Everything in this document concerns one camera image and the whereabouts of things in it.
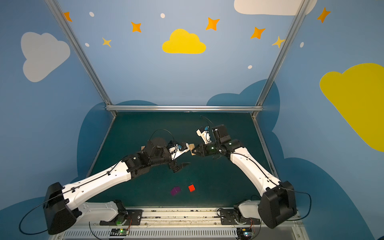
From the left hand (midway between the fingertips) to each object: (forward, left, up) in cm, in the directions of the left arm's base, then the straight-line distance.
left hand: (187, 152), depth 72 cm
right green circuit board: (-30, -29, -24) cm, 48 cm away
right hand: (+4, -4, -4) cm, 7 cm away
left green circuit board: (-31, +32, -23) cm, 50 cm away
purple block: (-11, +7, -22) cm, 26 cm away
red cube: (-10, -3, -23) cm, 25 cm away
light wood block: (+16, +31, -21) cm, 41 cm away
